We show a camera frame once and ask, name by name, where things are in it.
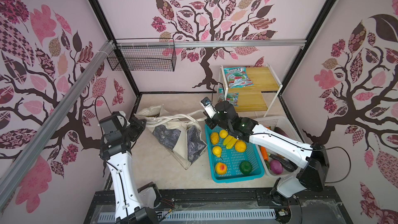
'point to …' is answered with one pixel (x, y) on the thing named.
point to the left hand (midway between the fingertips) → (146, 122)
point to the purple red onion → (276, 167)
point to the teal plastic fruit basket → (232, 159)
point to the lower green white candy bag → (232, 97)
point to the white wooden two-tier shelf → (250, 98)
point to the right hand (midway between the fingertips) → (207, 108)
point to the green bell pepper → (245, 167)
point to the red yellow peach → (221, 168)
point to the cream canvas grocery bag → (177, 132)
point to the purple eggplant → (279, 130)
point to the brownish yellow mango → (214, 138)
